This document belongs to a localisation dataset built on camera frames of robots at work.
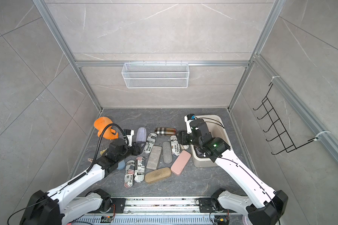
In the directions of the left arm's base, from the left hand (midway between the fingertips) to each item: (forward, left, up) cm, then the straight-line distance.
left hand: (143, 141), depth 82 cm
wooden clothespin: (-4, +37, -15) cm, 40 cm away
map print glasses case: (+2, -26, -12) cm, 28 cm away
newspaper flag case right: (-15, +3, -12) cm, 20 cm away
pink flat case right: (-9, -22, -13) cm, 27 cm away
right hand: (-2, -22, +10) cm, 25 cm away
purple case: (+2, +1, +4) cm, 5 cm away
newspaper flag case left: (-15, +9, -12) cm, 21 cm away
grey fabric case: (-4, -14, -13) cm, 19 cm away
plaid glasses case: (+15, -12, -12) cm, 23 cm away
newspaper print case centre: (+2, -19, -12) cm, 23 cm away
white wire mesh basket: (+47, -6, +14) cm, 49 cm away
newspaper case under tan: (+9, -3, -12) cm, 15 cm away
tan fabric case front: (-16, -8, -12) cm, 22 cm away
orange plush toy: (+21, +34, -8) cm, 41 cm away
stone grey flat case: (-5, -5, -12) cm, 14 cm away
